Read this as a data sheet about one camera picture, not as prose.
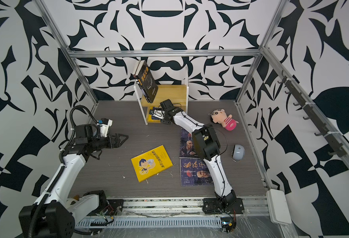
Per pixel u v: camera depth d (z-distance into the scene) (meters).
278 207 0.70
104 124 0.71
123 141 0.74
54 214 0.38
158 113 0.89
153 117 0.91
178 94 0.97
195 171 0.85
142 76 0.81
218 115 1.02
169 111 0.78
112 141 0.69
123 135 0.74
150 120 1.02
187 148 0.94
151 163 0.87
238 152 0.85
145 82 0.85
